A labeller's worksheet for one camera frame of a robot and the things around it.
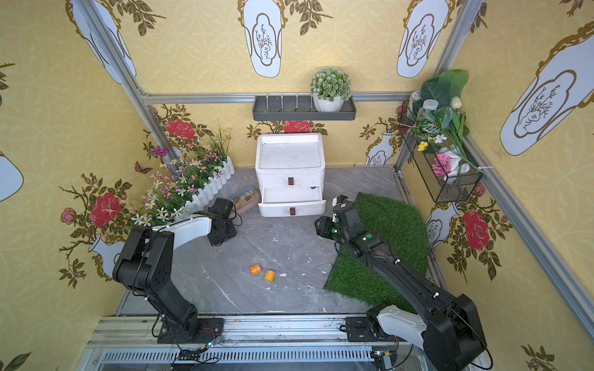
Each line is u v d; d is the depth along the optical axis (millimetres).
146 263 476
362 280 835
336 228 690
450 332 387
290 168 874
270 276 831
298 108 921
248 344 721
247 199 1054
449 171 691
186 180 938
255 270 844
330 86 732
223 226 742
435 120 762
